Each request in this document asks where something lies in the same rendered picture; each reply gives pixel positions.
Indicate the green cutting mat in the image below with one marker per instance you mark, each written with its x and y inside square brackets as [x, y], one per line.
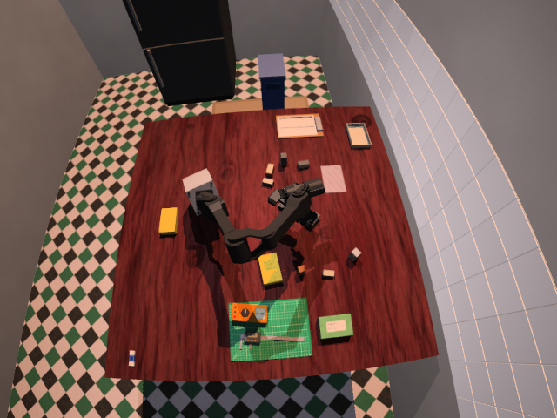
[288, 318]

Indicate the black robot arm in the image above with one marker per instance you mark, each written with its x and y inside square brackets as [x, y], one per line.
[297, 207]

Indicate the pink flat rectangular pad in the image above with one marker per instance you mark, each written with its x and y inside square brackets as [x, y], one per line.
[333, 178]

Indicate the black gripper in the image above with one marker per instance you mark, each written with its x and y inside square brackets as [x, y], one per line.
[307, 221]

